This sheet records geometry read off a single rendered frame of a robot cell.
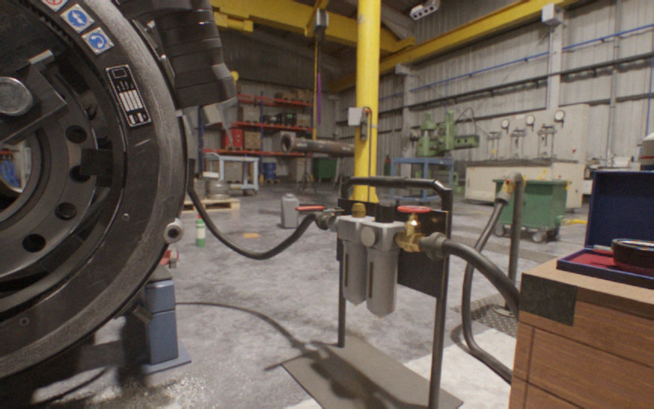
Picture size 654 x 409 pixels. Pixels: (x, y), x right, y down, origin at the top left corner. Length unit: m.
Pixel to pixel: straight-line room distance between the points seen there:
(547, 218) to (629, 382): 2.84
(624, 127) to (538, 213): 7.78
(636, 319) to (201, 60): 0.55
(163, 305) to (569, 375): 0.95
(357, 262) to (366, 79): 3.42
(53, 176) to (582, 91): 11.31
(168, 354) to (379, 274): 0.68
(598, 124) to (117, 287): 10.95
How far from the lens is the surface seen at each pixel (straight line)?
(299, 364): 1.06
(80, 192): 0.77
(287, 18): 13.26
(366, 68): 4.15
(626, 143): 10.81
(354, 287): 0.87
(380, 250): 0.77
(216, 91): 0.47
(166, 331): 1.10
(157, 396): 1.03
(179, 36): 0.47
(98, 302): 0.68
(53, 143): 0.77
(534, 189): 3.25
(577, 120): 6.50
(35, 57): 0.65
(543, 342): 0.45
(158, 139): 0.65
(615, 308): 0.42
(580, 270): 0.46
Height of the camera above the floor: 0.58
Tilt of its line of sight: 6 degrees down
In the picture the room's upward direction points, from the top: 1 degrees clockwise
